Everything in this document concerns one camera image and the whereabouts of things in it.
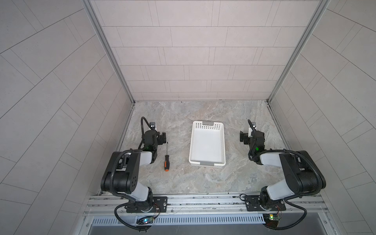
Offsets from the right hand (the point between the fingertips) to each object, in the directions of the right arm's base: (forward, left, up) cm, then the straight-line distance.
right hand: (249, 129), depth 94 cm
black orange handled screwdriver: (-18, +53, -1) cm, 56 cm away
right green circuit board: (-47, +2, -6) cm, 47 cm away
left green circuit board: (-44, +61, -1) cm, 75 cm away
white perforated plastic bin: (-8, +28, -6) cm, 30 cm away
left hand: (+3, +60, +1) cm, 60 cm away
